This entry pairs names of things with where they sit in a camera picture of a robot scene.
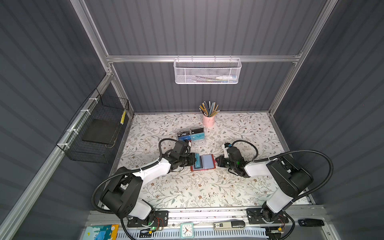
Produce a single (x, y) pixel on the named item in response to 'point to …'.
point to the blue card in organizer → (185, 137)
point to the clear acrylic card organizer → (189, 129)
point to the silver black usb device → (233, 225)
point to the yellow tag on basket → (123, 118)
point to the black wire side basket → (93, 135)
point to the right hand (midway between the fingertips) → (217, 160)
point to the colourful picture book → (107, 232)
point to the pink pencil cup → (208, 122)
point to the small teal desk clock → (187, 230)
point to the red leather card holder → (207, 162)
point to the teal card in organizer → (197, 136)
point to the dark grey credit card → (197, 131)
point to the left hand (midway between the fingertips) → (197, 159)
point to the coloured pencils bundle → (209, 110)
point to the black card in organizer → (185, 133)
